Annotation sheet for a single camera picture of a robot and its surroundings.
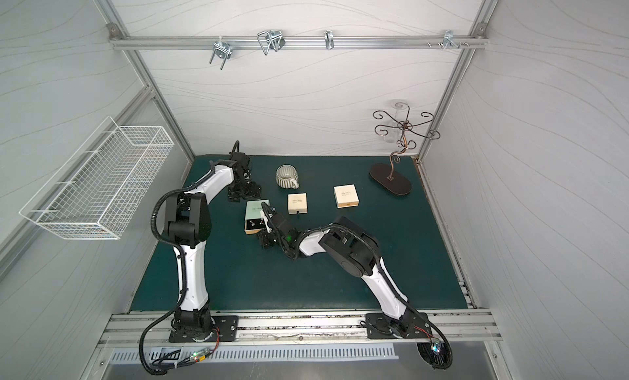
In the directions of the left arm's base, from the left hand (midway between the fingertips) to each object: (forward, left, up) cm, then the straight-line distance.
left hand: (252, 197), depth 101 cm
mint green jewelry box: (-10, -3, -1) cm, 11 cm away
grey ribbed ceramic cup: (+13, -13, -2) cm, 19 cm away
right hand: (-15, -4, -2) cm, 16 cm away
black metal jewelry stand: (+18, -57, -3) cm, 60 cm away
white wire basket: (-19, +34, +28) cm, 48 cm away
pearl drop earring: (-11, -2, -2) cm, 12 cm away
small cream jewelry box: (-1, -19, -1) cm, 19 cm away
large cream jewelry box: (+3, -40, -1) cm, 40 cm away
